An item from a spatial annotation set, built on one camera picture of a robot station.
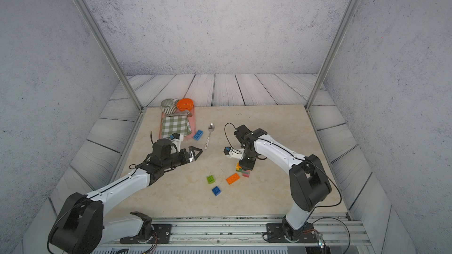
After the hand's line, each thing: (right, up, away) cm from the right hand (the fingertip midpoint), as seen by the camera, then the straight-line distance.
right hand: (247, 163), depth 85 cm
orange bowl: (-39, +31, +33) cm, 60 cm away
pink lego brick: (-1, -7, +3) cm, 7 cm away
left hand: (-23, +5, -1) cm, 24 cm away
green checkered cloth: (-43, +18, +26) cm, 53 cm away
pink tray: (-32, +19, +27) cm, 46 cm away
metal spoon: (-20, +16, +22) cm, 34 cm away
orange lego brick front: (-5, -2, -1) cm, 5 cm away
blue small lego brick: (-15, -13, 0) cm, 20 cm away
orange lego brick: (-7, -8, +4) cm, 11 cm away
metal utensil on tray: (-39, +25, +29) cm, 55 cm away
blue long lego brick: (-27, +12, +19) cm, 35 cm away
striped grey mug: (-49, +30, +32) cm, 66 cm away
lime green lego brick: (-18, -9, +3) cm, 20 cm away
